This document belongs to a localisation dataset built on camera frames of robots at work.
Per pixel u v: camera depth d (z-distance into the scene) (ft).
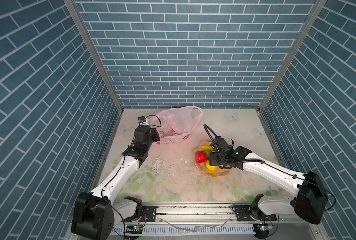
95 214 1.27
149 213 2.44
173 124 3.37
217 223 2.37
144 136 2.00
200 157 2.74
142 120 2.31
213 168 2.73
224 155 2.01
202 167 2.84
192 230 2.32
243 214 2.42
